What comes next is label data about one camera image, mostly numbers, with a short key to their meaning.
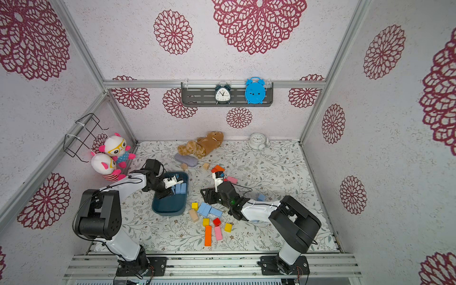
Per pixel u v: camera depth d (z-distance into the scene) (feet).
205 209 2.93
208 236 2.69
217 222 2.80
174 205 3.00
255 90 2.94
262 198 3.11
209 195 2.50
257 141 3.83
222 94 2.95
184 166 3.48
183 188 3.12
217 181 2.56
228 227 2.73
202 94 3.10
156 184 2.57
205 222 2.76
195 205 2.95
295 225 1.54
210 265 2.48
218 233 2.72
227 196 2.21
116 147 3.06
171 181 2.75
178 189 3.12
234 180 3.29
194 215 2.87
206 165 3.48
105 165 2.75
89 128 2.67
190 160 3.51
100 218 1.54
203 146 3.48
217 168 3.48
